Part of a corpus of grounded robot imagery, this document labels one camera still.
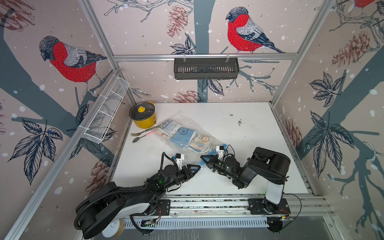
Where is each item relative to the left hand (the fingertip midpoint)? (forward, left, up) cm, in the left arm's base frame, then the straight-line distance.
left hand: (201, 168), depth 77 cm
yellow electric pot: (+34, +38, -6) cm, 51 cm away
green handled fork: (+28, +42, -10) cm, 52 cm away
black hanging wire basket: (+64, -4, +19) cm, 67 cm away
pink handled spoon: (+24, +44, -11) cm, 51 cm away
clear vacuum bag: (+41, +13, -10) cm, 44 cm away
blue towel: (+24, +12, -8) cm, 28 cm away
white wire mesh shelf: (+21, +51, +18) cm, 58 cm away
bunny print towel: (+19, 0, -7) cm, 20 cm away
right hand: (+7, 0, -1) cm, 7 cm away
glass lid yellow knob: (+39, +41, +2) cm, 56 cm away
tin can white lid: (-26, +39, -5) cm, 47 cm away
